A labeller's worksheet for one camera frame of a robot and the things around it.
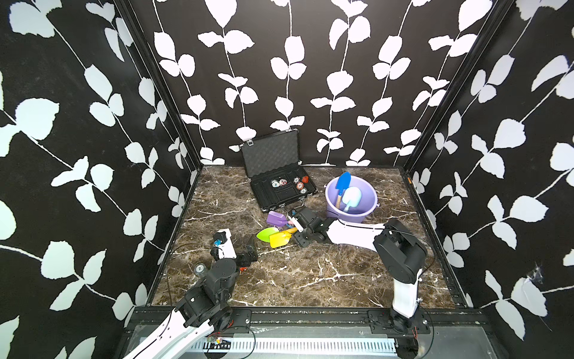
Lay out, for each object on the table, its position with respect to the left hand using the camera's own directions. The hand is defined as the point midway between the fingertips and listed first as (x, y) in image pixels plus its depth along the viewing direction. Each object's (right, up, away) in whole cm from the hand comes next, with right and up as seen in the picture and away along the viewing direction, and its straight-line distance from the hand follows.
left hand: (244, 235), depth 75 cm
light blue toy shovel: (+42, +12, +21) cm, 49 cm away
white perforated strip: (+17, -34, -5) cm, 39 cm away
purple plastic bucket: (+48, +10, +15) cm, 51 cm away
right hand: (+19, -2, +19) cm, 27 cm away
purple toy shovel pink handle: (+10, +2, +24) cm, 26 cm away
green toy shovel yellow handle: (+4, -4, +20) cm, 20 cm away
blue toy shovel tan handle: (+38, +18, +18) cm, 46 cm away
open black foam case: (+6, +27, +37) cm, 46 cm away
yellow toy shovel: (+12, -5, +17) cm, 21 cm away
